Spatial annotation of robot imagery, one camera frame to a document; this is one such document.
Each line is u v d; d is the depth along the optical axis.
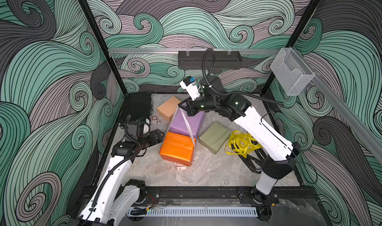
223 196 0.74
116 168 0.46
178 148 0.80
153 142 0.67
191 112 0.54
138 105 1.13
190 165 0.83
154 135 0.67
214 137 0.88
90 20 0.80
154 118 1.04
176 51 0.93
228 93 0.48
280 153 0.42
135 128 0.57
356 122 0.55
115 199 0.44
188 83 0.53
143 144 0.61
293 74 0.76
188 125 0.70
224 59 0.95
